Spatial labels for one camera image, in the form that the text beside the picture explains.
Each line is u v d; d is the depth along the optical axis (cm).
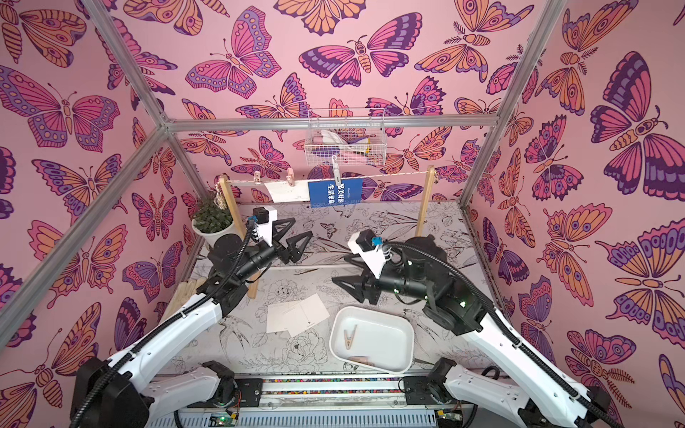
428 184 68
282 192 70
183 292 92
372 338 83
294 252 63
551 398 38
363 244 48
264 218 59
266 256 63
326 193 70
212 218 94
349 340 82
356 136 97
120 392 38
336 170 64
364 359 78
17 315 50
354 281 52
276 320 88
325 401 73
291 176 63
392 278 50
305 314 88
